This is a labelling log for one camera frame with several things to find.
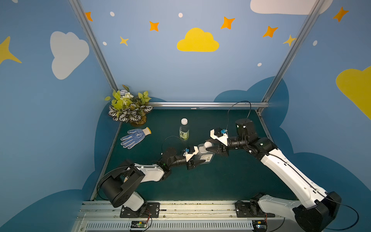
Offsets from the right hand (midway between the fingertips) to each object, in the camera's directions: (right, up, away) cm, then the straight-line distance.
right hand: (209, 142), depth 70 cm
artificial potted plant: (-50, +19, +19) cm, 57 cm away
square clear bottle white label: (-3, -6, -1) cm, 6 cm away
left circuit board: (-36, -42, +2) cm, 55 cm away
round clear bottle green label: (-13, +3, +25) cm, 28 cm away
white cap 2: (-1, -1, -2) cm, 2 cm away
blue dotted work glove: (-50, -1, +34) cm, 61 cm away
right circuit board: (+26, -43, +3) cm, 51 cm away
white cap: (-13, +10, +19) cm, 25 cm away
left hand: (-2, -7, +8) cm, 11 cm away
